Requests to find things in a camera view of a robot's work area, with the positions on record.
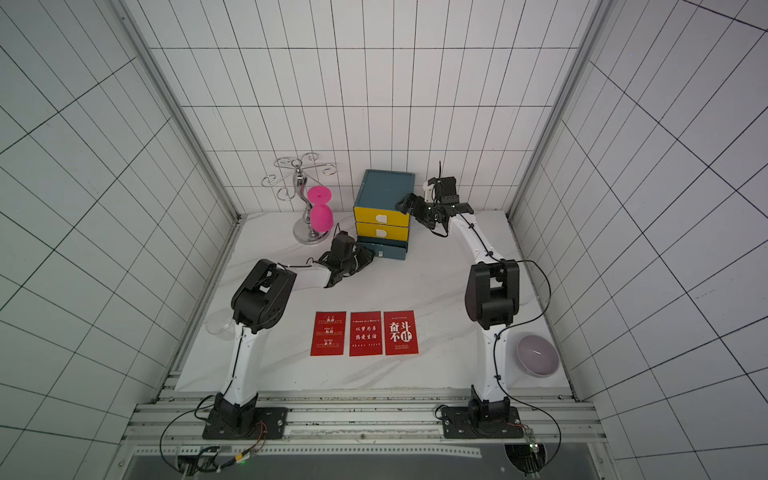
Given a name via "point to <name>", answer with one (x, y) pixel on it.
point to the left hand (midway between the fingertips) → (373, 257)
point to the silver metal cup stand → (304, 232)
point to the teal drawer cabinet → (383, 189)
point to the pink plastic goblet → (321, 214)
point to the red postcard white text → (328, 333)
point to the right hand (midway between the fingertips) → (411, 205)
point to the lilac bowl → (537, 356)
